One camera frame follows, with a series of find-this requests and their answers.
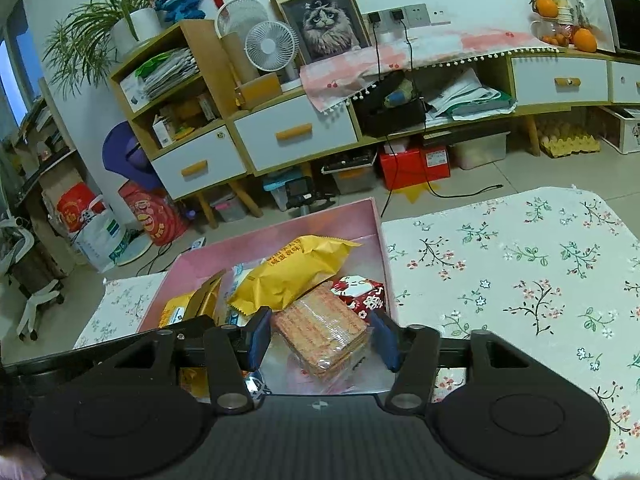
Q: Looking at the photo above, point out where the white office chair base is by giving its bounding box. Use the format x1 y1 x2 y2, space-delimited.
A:
0 217 66 342

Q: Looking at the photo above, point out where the red snack packet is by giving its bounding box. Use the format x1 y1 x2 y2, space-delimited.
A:
332 275 387 325

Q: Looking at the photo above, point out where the large yellow snack packet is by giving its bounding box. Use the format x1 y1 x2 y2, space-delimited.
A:
227 235 362 319

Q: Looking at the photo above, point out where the blue silver snack packet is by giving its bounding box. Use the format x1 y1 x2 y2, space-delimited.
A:
244 371 271 404

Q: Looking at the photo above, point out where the microwave oven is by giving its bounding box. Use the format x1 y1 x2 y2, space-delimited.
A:
602 0 640 56

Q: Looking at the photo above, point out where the large white fan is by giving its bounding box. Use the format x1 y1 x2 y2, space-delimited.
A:
215 0 269 37

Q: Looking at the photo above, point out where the small white desk fan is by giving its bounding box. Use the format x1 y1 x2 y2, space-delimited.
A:
244 20 300 92

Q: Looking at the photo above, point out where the large red box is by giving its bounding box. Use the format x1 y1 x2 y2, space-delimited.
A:
378 149 424 191

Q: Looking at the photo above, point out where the pink cardboard box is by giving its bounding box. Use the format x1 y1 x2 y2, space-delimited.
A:
137 197 401 397

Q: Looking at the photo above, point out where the clear-wrapped wafer biscuit packet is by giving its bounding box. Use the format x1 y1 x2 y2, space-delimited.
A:
272 282 374 394

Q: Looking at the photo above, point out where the small clear storage bin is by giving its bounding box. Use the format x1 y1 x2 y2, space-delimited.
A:
212 192 249 224

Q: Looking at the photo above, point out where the small red box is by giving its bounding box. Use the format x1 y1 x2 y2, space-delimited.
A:
421 145 451 181

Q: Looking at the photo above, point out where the black camera device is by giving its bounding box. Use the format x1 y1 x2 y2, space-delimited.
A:
284 178 321 209

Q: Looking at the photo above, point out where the white box on shelf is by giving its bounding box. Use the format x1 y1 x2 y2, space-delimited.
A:
119 72 151 111

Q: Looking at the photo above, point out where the red printed sack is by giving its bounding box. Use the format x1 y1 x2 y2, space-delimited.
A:
118 182 190 247

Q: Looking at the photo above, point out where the framed cat picture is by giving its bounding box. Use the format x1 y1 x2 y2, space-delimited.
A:
267 0 374 66

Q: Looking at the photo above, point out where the teal storage box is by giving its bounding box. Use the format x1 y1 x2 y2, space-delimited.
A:
263 167 314 211

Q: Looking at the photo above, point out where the white printed sack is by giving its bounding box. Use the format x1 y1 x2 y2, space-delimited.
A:
74 204 129 271

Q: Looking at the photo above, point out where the wall power socket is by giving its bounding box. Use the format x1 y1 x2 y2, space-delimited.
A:
362 3 431 29

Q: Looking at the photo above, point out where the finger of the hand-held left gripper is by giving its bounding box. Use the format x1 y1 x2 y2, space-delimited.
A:
0 315 216 379

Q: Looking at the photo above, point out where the floral tablecloth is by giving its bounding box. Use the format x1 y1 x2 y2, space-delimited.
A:
72 186 640 480

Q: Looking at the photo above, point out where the pink fringed cloth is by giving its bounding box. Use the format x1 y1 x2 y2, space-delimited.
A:
298 27 561 114

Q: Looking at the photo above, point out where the cardboard tube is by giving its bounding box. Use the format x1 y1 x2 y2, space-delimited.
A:
221 31 261 86

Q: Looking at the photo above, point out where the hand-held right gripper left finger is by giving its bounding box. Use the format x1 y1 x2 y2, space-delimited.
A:
70 308 273 415

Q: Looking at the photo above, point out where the wooden cabinet white drawer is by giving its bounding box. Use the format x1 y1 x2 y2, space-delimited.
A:
227 91 362 177

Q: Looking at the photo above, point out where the pile of papers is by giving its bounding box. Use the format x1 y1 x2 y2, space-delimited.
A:
424 67 516 121

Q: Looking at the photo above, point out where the yellow egg tray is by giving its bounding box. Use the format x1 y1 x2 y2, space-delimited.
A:
537 119 601 158

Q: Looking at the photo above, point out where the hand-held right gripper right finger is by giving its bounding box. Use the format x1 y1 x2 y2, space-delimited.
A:
370 311 566 409

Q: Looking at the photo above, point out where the wooden side shelf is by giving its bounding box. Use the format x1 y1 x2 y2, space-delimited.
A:
0 97 87 211

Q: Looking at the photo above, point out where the tall wooden shelf cabinet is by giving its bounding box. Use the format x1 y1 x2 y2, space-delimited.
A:
108 20 261 227

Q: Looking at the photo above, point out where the purple fabric object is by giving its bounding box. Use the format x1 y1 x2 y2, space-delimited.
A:
102 122 159 189

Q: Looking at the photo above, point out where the black cable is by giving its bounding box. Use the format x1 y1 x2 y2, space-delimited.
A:
369 14 504 207

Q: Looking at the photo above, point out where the black box device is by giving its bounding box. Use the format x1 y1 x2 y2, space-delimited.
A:
355 72 427 137

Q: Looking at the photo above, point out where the white storage bin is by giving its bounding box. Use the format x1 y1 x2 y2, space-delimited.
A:
449 132 509 171

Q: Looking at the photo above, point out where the green potted plant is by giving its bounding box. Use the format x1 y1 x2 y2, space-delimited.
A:
43 0 177 92

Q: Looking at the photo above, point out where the round white floor disc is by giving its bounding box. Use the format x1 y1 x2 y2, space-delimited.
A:
108 233 154 266

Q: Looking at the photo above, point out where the long low wooden cabinet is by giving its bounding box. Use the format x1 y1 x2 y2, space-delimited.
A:
349 51 640 157

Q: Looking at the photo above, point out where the small cardboard box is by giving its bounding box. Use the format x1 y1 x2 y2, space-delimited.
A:
233 72 284 111

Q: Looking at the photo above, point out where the blue plush toy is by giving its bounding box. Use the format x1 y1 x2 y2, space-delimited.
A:
154 0 207 24

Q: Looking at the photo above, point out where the stack of papers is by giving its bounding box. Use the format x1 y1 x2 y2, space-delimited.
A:
142 48 196 100

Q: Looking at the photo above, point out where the white printed box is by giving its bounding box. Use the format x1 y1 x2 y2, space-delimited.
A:
599 107 640 154

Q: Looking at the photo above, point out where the orange red bag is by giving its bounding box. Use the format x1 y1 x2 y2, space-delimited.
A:
53 182 109 234

